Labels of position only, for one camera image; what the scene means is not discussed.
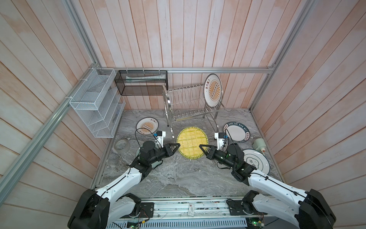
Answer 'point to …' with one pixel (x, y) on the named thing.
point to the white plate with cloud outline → (257, 159)
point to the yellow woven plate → (190, 139)
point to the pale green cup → (259, 145)
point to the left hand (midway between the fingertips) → (180, 148)
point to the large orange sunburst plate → (213, 90)
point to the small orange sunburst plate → (148, 123)
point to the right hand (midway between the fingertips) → (199, 146)
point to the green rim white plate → (238, 132)
